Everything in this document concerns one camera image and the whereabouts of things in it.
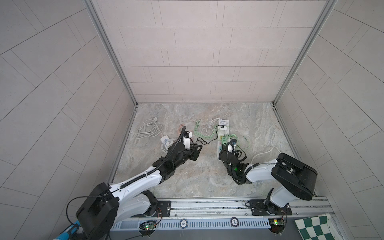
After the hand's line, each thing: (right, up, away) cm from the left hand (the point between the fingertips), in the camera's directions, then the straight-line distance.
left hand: (204, 145), depth 77 cm
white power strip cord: (-36, +6, +23) cm, 43 cm away
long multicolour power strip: (+11, +4, +17) cm, 21 cm away
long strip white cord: (+30, -10, +11) cm, 33 cm away
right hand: (+11, -3, +12) cm, 17 cm away
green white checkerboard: (+50, -34, -12) cm, 62 cm away
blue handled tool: (-46, -23, -29) cm, 59 cm away
